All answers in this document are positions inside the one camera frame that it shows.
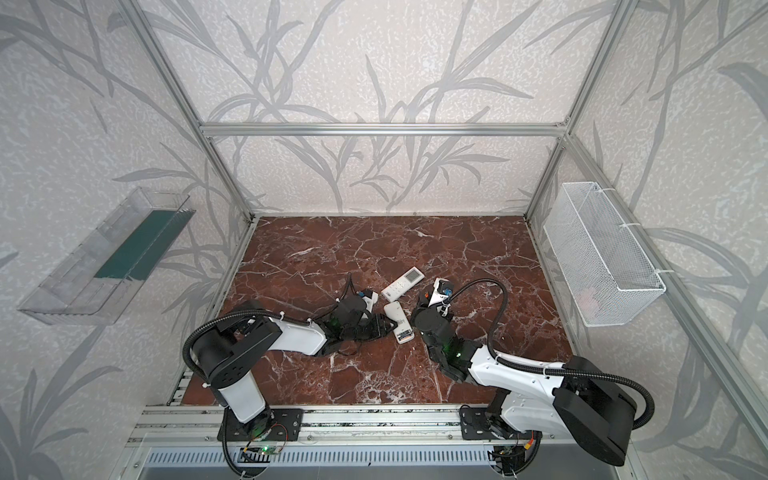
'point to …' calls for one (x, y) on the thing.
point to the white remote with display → (402, 284)
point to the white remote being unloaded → (403, 332)
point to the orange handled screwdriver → (426, 295)
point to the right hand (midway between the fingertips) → (422, 286)
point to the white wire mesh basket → (605, 277)
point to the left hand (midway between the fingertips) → (399, 319)
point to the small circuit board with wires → (257, 455)
